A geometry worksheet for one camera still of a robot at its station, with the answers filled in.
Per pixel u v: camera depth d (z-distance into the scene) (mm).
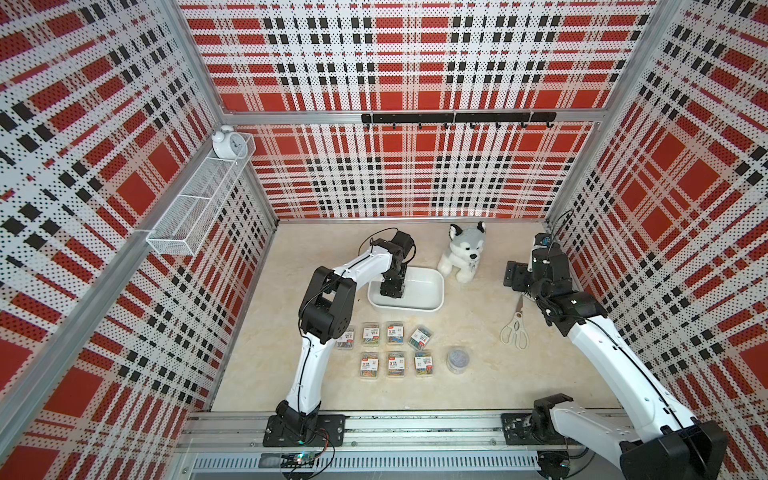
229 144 798
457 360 826
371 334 883
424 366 821
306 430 646
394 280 887
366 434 751
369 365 821
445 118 884
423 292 989
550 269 557
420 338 869
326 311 578
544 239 652
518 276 704
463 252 909
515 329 907
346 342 879
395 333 884
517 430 729
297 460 691
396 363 827
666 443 369
